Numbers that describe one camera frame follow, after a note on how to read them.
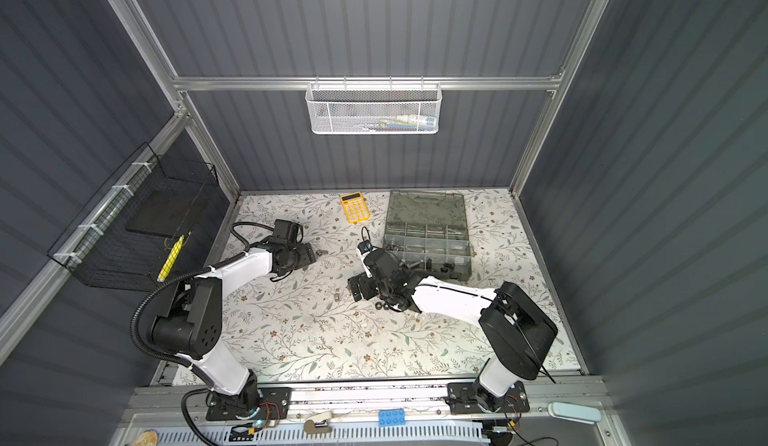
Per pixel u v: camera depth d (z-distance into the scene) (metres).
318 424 0.70
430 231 1.07
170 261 0.68
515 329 0.48
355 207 1.15
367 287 0.76
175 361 0.49
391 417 0.71
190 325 0.47
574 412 0.69
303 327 0.87
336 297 0.91
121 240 0.71
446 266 0.99
